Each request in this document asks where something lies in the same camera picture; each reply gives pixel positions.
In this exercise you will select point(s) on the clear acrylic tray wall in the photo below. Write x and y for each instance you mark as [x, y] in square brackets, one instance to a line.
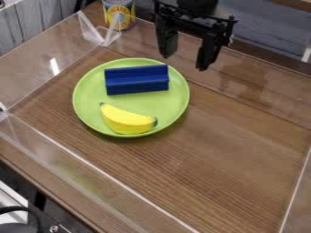
[225, 171]

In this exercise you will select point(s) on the yellow toy banana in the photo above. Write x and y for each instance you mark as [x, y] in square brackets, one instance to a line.
[124, 122]

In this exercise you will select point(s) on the green round plate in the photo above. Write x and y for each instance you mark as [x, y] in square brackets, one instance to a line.
[165, 105]

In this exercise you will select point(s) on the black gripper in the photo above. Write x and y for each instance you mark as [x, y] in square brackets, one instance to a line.
[192, 15]

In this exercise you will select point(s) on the blue rectangular block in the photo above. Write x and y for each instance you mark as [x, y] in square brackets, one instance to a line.
[136, 79]

